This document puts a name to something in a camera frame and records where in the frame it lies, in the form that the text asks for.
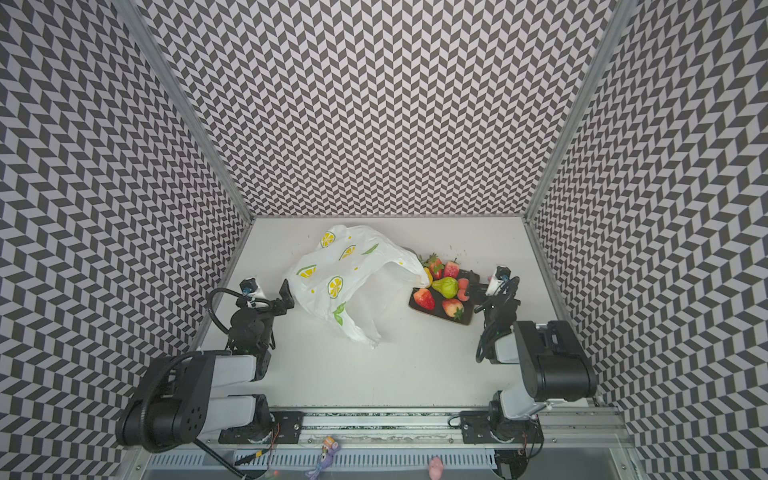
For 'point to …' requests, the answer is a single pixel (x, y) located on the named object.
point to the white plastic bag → (357, 278)
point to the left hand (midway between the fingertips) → (273, 283)
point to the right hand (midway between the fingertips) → (485, 278)
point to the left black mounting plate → (285, 429)
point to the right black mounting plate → (477, 429)
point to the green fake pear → (447, 286)
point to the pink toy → (435, 468)
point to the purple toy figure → (329, 447)
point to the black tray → (472, 290)
